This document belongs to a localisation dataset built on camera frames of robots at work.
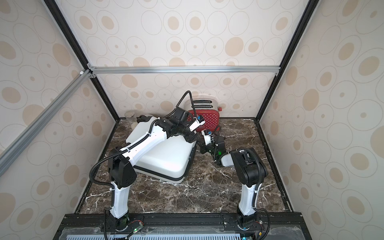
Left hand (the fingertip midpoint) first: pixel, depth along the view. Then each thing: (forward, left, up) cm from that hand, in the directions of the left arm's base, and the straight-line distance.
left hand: (200, 132), depth 83 cm
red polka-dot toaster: (+28, -5, -6) cm, 29 cm away
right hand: (+5, -3, -14) cm, 15 cm away
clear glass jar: (+20, +47, -9) cm, 52 cm away
